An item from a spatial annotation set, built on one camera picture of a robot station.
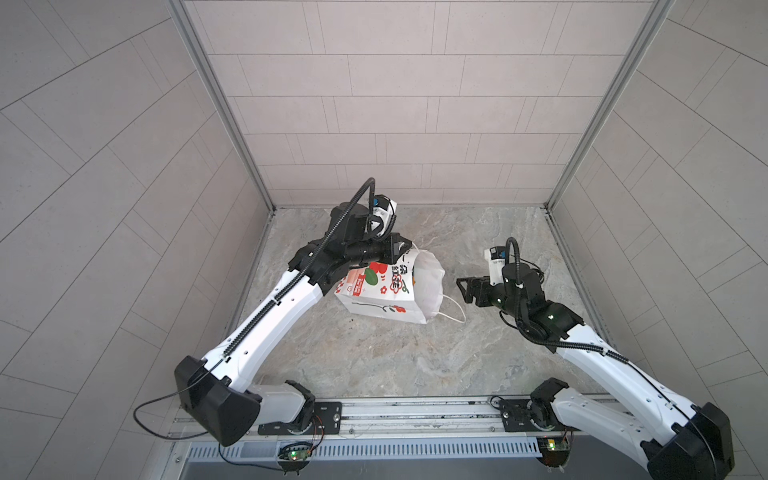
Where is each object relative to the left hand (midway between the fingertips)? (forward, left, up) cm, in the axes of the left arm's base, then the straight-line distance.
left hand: (418, 242), depth 67 cm
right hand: (-1, -13, -16) cm, 21 cm away
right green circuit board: (-36, -32, -31) cm, 58 cm away
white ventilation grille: (-36, +2, -31) cm, 47 cm away
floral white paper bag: (-6, +2, -11) cm, 12 cm away
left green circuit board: (-38, +27, -28) cm, 54 cm away
